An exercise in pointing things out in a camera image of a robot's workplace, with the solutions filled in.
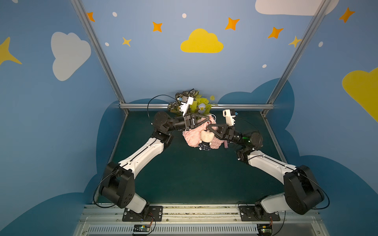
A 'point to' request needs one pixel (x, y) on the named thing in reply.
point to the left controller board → (141, 228)
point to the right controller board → (264, 229)
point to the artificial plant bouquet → (201, 105)
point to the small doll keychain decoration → (206, 137)
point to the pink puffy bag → (192, 136)
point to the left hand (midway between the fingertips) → (209, 118)
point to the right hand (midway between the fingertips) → (212, 127)
